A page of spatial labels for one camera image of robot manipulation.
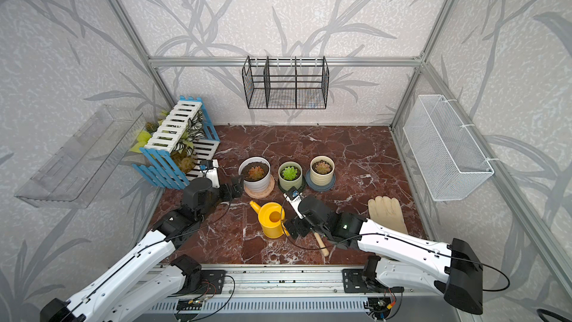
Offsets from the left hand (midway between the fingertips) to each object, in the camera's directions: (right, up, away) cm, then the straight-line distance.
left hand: (234, 177), depth 77 cm
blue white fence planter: (-22, +12, +2) cm, 25 cm away
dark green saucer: (+24, -8, +18) cm, 31 cm away
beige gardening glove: (+59, -16, +11) cm, 62 cm away
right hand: (+21, -11, -2) cm, 24 cm away
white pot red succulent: (+5, 0, +12) cm, 13 cm away
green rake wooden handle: (+31, -25, +3) cm, 40 cm away
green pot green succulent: (+19, -1, +14) cm, 24 cm away
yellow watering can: (+13, -14, 0) cm, 19 cm away
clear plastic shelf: (-44, +2, -13) cm, 45 cm away
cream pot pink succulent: (+33, +1, +16) cm, 36 cm away
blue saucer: (+32, -7, +18) cm, 38 cm away
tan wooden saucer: (+8, -10, +17) cm, 21 cm away
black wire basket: (+19, +41, +29) cm, 54 cm away
